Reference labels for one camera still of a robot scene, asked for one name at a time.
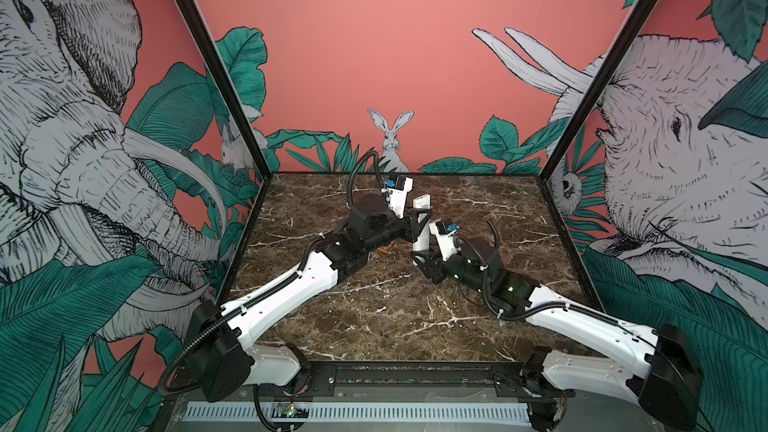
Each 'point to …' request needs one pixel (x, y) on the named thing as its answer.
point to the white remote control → (423, 242)
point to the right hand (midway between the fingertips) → (414, 249)
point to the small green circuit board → (290, 410)
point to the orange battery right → (391, 245)
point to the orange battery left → (383, 250)
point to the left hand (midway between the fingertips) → (431, 209)
